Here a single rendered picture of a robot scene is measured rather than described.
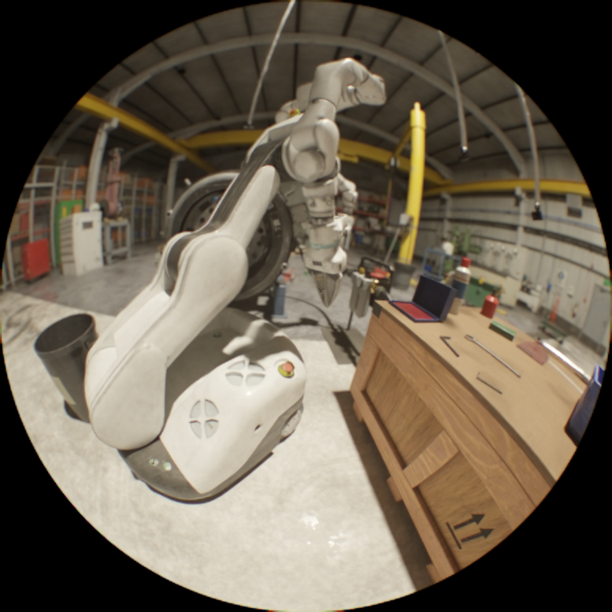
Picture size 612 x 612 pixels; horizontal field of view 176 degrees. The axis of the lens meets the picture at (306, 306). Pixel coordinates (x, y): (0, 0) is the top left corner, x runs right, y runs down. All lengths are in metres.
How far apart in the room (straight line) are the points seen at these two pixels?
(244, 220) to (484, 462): 0.75
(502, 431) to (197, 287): 0.63
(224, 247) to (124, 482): 0.80
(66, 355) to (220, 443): 0.60
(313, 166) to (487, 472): 0.67
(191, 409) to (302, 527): 0.45
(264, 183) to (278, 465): 0.84
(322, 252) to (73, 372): 0.88
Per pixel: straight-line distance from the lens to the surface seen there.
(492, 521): 0.57
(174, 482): 0.54
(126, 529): 0.80
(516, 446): 0.44
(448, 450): 0.52
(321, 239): 0.44
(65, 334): 1.10
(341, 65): 0.59
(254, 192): 0.53
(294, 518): 0.68
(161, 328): 0.41
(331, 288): 0.52
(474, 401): 0.45
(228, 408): 0.43
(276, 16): 8.89
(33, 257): 5.88
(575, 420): 0.59
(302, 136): 0.43
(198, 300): 0.42
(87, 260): 4.73
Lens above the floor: 0.67
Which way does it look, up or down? 22 degrees down
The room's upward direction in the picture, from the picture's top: 7 degrees clockwise
